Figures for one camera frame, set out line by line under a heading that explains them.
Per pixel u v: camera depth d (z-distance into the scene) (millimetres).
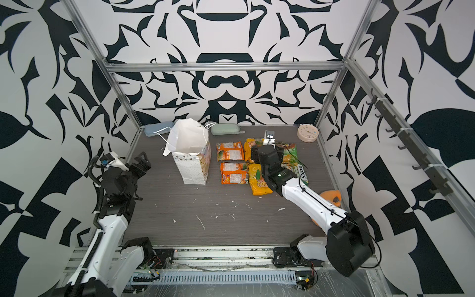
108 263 463
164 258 740
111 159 647
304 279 713
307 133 1142
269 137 683
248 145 1055
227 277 712
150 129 1153
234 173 964
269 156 590
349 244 407
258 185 915
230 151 1046
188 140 981
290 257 672
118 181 566
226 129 1183
